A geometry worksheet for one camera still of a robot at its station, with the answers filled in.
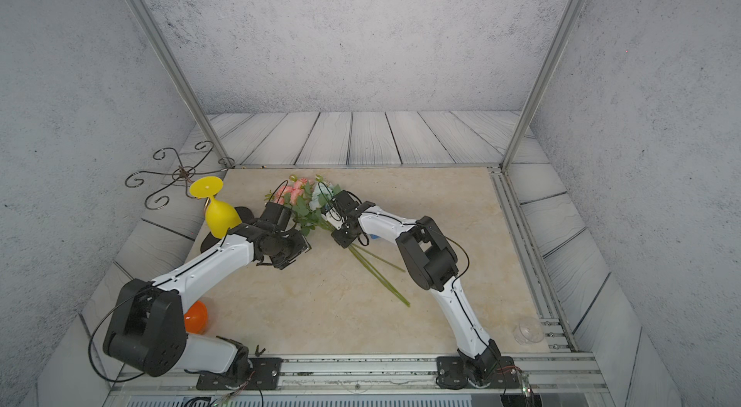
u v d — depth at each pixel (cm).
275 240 66
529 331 79
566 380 72
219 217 77
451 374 72
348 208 81
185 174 77
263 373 72
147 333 42
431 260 58
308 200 105
